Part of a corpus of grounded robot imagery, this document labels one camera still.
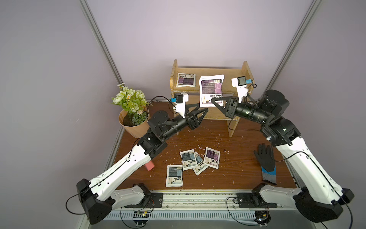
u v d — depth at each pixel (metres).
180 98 0.49
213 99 0.53
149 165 0.83
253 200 0.66
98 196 0.38
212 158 0.87
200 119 0.54
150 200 0.73
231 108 0.46
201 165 0.85
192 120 0.51
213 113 0.56
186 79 0.71
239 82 0.47
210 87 0.52
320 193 0.36
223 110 0.51
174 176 0.81
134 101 0.83
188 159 0.85
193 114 0.50
